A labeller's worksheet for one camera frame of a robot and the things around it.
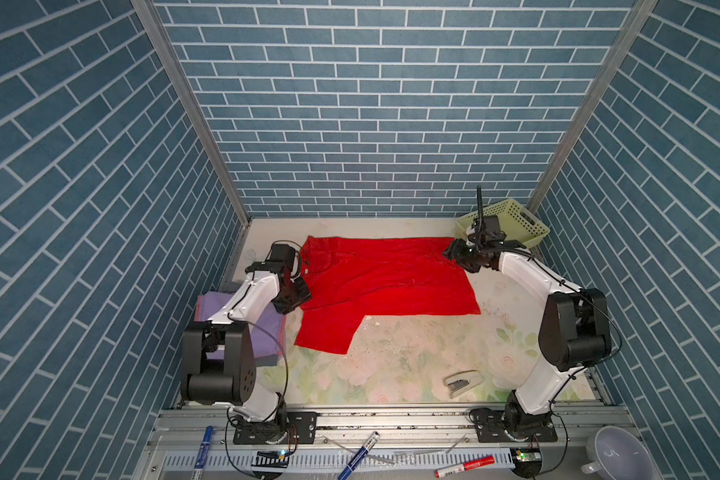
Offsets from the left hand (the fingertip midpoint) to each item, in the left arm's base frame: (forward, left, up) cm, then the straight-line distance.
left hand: (312, 296), depth 89 cm
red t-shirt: (+12, -10, -7) cm, 17 cm away
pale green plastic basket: (+38, -77, -5) cm, 86 cm away
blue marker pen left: (-41, +22, -8) cm, 47 cm away
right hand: (+13, -43, +6) cm, 46 cm away
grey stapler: (-22, -43, -6) cm, 49 cm away
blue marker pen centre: (-39, -15, -6) cm, 42 cm away
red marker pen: (-41, -40, -6) cm, 58 cm away
